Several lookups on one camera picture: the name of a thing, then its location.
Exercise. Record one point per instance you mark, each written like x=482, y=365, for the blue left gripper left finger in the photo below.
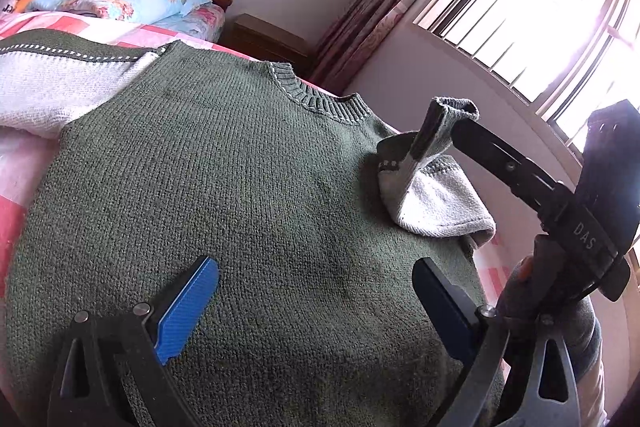
x=181, y=307

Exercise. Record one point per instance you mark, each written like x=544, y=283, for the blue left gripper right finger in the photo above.
x=452, y=312

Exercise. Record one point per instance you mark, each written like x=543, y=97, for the green and white knit sweater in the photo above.
x=323, y=219

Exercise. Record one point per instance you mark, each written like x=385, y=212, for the grey gloved right hand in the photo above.
x=519, y=302

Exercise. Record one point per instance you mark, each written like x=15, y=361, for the pink checkered bed sheet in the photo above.
x=54, y=71

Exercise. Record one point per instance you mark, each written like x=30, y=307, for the barred window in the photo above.
x=553, y=61

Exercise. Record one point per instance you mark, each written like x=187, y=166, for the wooden nightstand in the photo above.
x=259, y=39

